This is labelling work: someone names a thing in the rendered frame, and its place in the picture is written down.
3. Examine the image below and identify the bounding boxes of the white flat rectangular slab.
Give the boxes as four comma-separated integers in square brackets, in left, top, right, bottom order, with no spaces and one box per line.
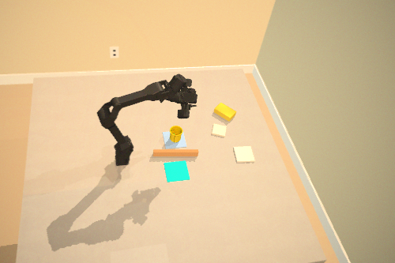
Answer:
[233,146,255,163]

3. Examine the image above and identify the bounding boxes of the yellow flat block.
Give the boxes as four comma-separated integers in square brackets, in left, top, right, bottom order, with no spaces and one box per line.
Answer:
[214,103,236,121]

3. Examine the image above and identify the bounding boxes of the yellow cup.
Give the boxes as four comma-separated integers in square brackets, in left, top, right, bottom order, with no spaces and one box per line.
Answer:
[170,126,182,142]

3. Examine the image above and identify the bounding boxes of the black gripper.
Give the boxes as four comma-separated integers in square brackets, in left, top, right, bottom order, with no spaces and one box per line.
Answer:
[174,78,197,118]

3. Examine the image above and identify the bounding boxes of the cream flat pad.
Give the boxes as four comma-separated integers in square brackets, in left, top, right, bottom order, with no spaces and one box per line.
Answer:
[212,123,227,137]

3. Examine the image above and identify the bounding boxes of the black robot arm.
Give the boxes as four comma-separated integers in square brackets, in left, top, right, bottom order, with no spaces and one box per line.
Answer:
[97,74,198,166]

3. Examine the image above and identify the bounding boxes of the orange flat bar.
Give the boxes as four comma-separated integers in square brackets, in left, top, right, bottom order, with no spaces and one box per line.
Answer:
[153,149,198,156]

